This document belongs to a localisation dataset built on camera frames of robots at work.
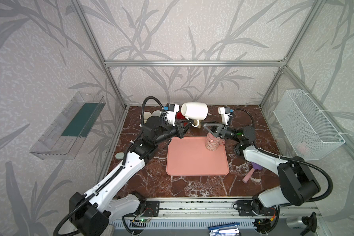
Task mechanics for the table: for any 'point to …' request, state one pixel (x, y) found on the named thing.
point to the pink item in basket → (303, 147)
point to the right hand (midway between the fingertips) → (203, 127)
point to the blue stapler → (227, 229)
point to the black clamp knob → (311, 221)
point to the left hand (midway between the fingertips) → (193, 123)
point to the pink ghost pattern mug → (212, 143)
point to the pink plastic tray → (188, 156)
